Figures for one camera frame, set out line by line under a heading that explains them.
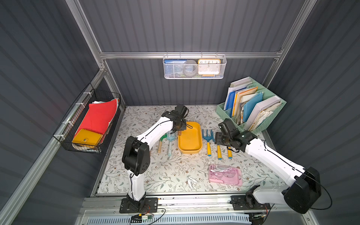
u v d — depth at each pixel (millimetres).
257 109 859
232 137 604
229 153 914
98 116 723
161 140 982
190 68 908
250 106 915
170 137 1016
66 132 611
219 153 914
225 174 831
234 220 707
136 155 496
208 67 889
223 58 889
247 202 664
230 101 1016
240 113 960
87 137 653
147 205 736
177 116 714
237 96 962
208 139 992
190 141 978
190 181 802
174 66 834
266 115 847
